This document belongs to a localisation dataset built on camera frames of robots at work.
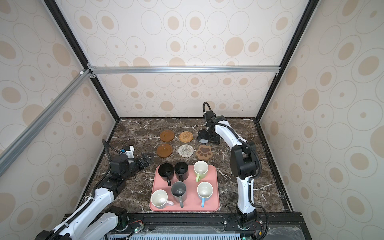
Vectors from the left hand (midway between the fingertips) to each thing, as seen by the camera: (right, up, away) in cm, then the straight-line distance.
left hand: (153, 155), depth 81 cm
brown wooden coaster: (+2, 0, +19) cm, 19 cm away
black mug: (+6, -10, +5) cm, 13 cm away
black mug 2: (+15, -11, +8) cm, 20 cm away
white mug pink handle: (+3, -24, -1) cm, 24 cm away
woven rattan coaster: (+16, +9, +29) cm, 34 cm away
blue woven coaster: (+28, +7, +6) cm, 29 cm away
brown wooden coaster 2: (+2, +10, +29) cm, 30 cm away
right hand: (+29, +7, +15) cm, 34 cm away
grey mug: (+14, -21, +3) cm, 26 cm away
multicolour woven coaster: (+17, 0, +20) cm, 26 cm away
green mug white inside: (+26, -9, +8) cm, 29 cm away
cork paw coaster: (+29, -1, +19) cm, 35 cm away
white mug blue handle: (+28, -20, +2) cm, 35 cm away
